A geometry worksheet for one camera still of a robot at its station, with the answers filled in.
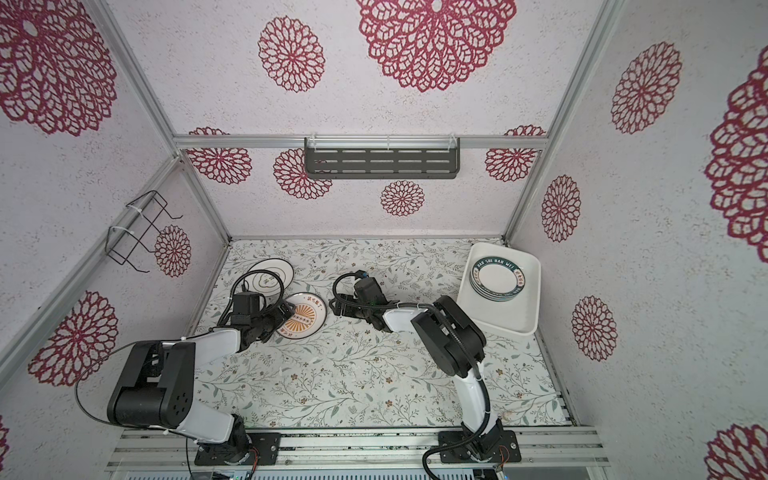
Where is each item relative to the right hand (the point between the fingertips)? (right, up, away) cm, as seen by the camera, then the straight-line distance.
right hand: (335, 301), depth 95 cm
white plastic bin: (+60, -5, +2) cm, 60 cm away
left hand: (-15, -4, 0) cm, 15 cm away
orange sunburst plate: (-9, -6, +2) cm, 11 cm away
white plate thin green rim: (-27, +5, +11) cm, 30 cm away
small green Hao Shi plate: (+55, +7, +8) cm, 56 cm away
